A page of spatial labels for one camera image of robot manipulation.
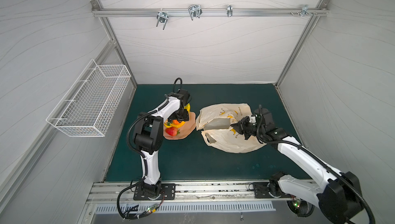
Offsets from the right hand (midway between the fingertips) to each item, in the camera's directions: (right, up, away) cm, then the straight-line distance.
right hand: (232, 120), depth 79 cm
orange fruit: (-31, -3, +13) cm, 34 cm away
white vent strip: (-41, -39, -10) cm, 57 cm away
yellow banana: (-25, +6, +18) cm, 31 cm away
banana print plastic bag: (-7, -3, +13) cm, 15 cm away
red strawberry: (-33, -8, +11) cm, 36 cm away
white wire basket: (-67, +7, -10) cm, 69 cm away
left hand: (-29, -1, +16) cm, 33 cm away
